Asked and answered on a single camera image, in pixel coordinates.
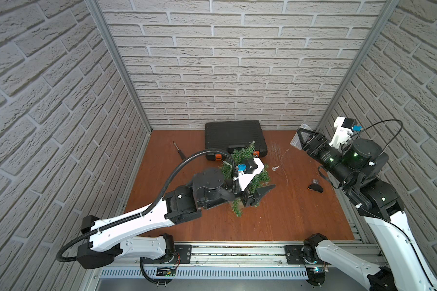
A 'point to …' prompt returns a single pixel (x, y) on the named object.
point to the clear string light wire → (274, 168)
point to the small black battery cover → (315, 187)
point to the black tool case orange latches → (233, 136)
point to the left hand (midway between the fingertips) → (271, 175)
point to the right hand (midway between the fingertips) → (303, 132)
